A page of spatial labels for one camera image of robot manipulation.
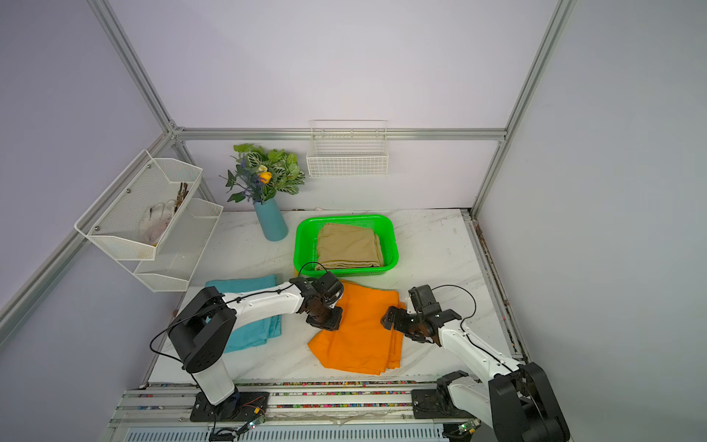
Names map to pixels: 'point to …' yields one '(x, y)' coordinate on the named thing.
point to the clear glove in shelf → (156, 219)
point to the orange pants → (361, 343)
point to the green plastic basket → (307, 231)
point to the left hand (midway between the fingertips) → (334, 327)
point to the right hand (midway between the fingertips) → (393, 328)
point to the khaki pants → (341, 247)
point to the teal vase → (271, 219)
